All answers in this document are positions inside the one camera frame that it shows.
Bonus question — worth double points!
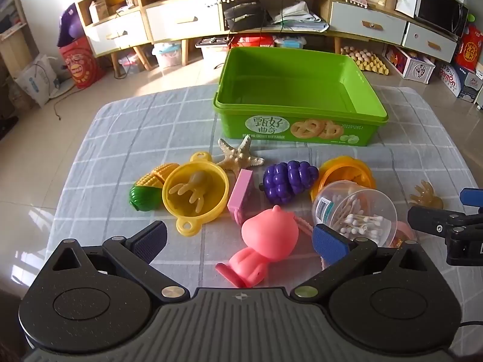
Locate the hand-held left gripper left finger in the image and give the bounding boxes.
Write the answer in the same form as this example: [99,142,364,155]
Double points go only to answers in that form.
[49,222,191,304]

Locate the translucent amber octopus toy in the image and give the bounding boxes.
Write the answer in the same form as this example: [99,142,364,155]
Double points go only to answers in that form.
[408,181,444,210]

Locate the black hanging cable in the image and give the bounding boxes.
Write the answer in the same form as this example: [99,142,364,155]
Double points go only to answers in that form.
[234,0,291,42]

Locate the black microwave oven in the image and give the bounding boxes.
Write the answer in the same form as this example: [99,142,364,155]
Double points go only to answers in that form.
[414,0,469,38]

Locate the orange pumpkin-shaped container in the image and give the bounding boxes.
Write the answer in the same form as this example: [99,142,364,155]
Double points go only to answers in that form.
[310,156,376,202]

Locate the beige starfish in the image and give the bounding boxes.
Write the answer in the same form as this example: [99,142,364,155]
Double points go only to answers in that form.
[217,136,265,174]

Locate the pink pig toy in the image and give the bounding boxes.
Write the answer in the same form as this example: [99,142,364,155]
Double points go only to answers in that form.
[215,205,315,289]

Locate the red cardboard box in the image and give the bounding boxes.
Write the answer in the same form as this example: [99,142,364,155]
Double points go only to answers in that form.
[230,35,276,51]

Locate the red printed bag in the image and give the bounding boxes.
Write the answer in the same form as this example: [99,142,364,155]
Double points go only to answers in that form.
[58,36,106,89]

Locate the beige octopus toy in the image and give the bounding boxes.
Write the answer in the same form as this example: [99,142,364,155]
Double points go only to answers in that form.
[168,170,212,214]

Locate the red printed carton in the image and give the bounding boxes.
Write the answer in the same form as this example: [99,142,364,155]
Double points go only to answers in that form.
[453,24,483,72]

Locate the black bag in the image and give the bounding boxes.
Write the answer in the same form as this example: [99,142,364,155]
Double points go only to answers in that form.
[222,2,270,31]

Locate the white cabinet drawer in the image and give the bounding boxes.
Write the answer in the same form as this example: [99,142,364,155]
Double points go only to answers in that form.
[145,2,223,42]
[86,13,149,55]
[402,23,459,63]
[330,2,408,46]

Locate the clear storage box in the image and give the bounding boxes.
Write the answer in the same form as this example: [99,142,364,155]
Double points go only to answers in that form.
[119,51,149,74]
[153,42,182,69]

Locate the yellow egg tray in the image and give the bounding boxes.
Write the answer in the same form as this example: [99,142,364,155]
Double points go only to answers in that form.
[340,45,389,76]

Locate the wooden cabinet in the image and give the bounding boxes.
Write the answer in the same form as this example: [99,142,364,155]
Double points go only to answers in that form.
[70,0,470,78]

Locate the wooden side shelf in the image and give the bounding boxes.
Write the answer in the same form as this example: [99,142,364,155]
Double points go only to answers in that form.
[0,0,40,70]

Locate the purple bag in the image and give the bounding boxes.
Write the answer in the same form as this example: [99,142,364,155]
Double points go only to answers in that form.
[56,3,87,48]

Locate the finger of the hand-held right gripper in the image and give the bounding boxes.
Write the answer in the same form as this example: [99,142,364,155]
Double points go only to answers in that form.
[408,205,483,239]
[459,188,483,208]

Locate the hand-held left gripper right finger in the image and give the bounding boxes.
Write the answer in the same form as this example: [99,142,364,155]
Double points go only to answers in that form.
[290,223,434,302]

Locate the toy corn cob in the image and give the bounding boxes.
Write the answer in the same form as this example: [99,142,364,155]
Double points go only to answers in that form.
[129,163,180,212]

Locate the green plastic box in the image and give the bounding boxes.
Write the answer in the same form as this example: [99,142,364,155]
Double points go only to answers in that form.
[212,47,389,148]

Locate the white blue carton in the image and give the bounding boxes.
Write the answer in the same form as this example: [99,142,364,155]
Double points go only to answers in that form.
[438,62,483,102]

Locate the clear cotton swab jar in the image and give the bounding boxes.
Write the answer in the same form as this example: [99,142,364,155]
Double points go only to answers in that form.
[311,181,398,247]

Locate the clear pink rattle ball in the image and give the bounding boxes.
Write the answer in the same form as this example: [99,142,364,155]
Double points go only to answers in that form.
[392,221,417,249]

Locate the white printed crate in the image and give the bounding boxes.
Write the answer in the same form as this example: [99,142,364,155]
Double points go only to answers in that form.
[385,45,436,84]

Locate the pink toy block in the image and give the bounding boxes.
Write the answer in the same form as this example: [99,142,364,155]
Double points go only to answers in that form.
[227,168,254,225]

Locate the white woven bag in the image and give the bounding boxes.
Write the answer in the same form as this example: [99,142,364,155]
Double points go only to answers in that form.
[15,53,61,106]

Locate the purple toy grapes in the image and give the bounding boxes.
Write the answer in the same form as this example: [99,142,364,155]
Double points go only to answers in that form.
[260,160,319,205]

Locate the clear box with blue lid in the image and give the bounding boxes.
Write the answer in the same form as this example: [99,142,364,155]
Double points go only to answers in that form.
[273,36,307,49]

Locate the yellow plastic strainer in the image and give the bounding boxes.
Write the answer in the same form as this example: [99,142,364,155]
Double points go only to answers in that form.
[162,151,230,237]

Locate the white plastic bags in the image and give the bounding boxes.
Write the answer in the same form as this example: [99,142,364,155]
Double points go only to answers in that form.
[270,2,329,33]

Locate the black floor cable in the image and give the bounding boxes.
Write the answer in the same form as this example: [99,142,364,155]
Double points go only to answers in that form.
[53,87,76,121]

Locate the grey checked tablecloth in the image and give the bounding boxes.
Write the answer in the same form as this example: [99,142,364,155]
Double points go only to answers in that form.
[45,85,483,291]

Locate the small cardboard box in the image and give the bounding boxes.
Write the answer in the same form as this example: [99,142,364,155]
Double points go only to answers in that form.
[88,0,110,23]

